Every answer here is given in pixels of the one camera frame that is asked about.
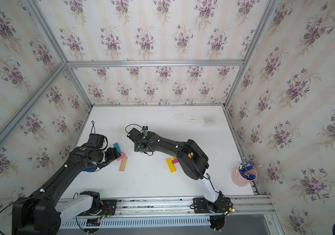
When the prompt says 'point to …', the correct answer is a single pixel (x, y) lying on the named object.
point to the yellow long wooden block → (171, 165)
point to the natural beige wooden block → (123, 164)
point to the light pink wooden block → (123, 154)
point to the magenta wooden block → (175, 161)
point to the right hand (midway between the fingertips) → (144, 148)
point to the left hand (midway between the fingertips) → (117, 158)
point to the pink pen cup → (243, 175)
